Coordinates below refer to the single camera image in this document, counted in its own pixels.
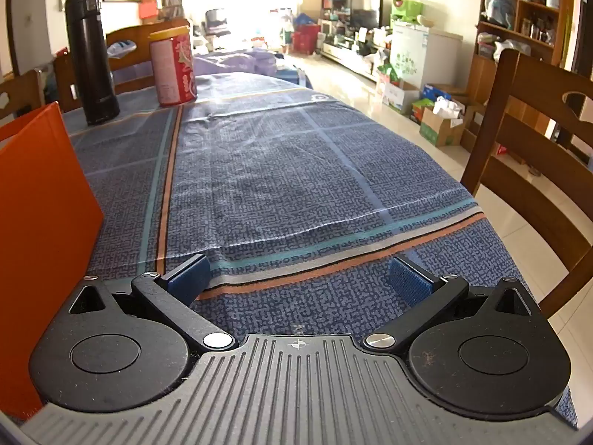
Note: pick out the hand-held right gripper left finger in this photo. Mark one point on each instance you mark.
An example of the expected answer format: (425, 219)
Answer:
(191, 279)

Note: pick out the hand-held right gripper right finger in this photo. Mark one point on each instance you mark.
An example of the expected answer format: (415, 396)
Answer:
(408, 283)

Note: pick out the orange cardboard box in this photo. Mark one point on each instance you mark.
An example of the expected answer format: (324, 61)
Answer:
(41, 241)

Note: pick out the blue patterned tablecloth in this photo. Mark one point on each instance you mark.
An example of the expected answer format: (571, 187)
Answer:
(278, 171)

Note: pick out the open cardboard box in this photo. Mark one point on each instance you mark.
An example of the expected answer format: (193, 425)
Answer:
(438, 130)

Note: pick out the white cardboard box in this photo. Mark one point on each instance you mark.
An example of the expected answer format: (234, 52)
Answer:
(400, 97)

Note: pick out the blue box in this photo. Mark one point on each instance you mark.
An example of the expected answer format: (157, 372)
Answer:
(435, 92)

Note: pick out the red can with yellow lid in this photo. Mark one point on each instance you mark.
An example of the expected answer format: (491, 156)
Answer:
(175, 72)

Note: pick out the wooden bookshelf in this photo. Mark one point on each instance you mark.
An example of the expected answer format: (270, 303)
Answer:
(482, 79)

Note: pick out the wooden chair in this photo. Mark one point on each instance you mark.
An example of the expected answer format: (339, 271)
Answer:
(62, 83)
(532, 102)
(139, 67)
(23, 90)

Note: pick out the purple bedding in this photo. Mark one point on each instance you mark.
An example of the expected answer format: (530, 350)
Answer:
(241, 62)

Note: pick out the white chest freezer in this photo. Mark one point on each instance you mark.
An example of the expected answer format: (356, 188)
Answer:
(426, 55)

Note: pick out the white television cabinet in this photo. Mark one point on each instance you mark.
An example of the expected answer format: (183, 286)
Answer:
(347, 58)

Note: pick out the black thermos bottle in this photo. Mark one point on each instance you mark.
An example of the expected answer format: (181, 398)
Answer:
(90, 55)

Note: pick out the white plastic bag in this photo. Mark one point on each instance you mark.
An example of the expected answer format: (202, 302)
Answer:
(509, 51)

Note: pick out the black office chair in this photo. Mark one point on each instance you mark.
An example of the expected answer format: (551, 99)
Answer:
(217, 22)

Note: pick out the white bowl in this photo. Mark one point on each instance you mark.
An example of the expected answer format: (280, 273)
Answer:
(425, 21)

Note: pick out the red basket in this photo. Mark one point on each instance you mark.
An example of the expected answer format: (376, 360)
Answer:
(305, 41)

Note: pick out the black television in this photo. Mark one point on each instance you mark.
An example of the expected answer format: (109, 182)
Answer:
(366, 11)

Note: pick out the pale blue plastic bag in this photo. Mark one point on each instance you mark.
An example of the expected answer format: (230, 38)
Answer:
(499, 7)

